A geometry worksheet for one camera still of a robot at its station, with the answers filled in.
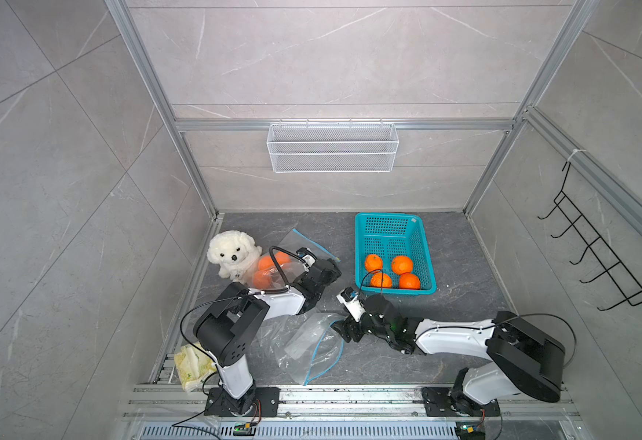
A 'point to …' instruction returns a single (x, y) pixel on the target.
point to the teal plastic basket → (392, 255)
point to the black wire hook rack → (597, 247)
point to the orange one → (409, 280)
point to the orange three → (373, 262)
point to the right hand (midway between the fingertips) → (339, 316)
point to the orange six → (282, 258)
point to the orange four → (402, 265)
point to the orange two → (376, 280)
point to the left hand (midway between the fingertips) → (332, 262)
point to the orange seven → (261, 280)
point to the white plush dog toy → (236, 253)
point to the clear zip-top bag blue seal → (305, 346)
